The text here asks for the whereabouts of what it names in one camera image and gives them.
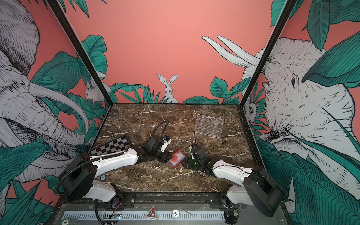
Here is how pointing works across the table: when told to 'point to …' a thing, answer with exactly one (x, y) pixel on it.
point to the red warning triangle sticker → (152, 213)
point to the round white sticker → (176, 213)
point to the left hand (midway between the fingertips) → (170, 153)
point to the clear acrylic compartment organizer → (209, 125)
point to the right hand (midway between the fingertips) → (182, 162)
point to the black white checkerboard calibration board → (118, 145)
